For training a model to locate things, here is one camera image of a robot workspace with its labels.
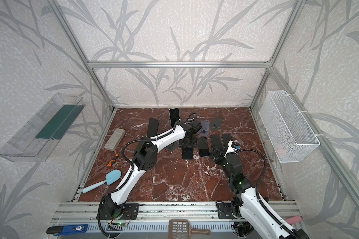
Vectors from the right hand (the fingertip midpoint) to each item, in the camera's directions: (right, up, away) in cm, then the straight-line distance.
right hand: (216, 144), depth 83 cm
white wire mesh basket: (+27, +7, -21) cm, 35 cm away
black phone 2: (-17, -7, +8) cm, 20 cm away
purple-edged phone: (+3, -1, +16) cm, 17 cm away
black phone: (-39, +9, +11) cm, 41 cm away
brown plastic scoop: (-20, -38, -14) cm, 45 cm away
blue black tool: (-71, -36, -16) cm, 81 cm away
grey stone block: (-65, 0, +14) cm, 66 cm away
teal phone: (+10, +1, +20) cm, 23 cm away
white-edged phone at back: (-27, +18, +32) cm, 46 cm away
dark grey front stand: (+4, +11, +22) cm, 25 cm away
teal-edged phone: (-6, -4, +15) cm, 17 cm away
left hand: (-13, -2, +15) cm, 20 cm away
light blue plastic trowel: (-60, -19, +2) cm, 63 cm away
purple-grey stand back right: (-5, +8, +16) cm, 19 cm away
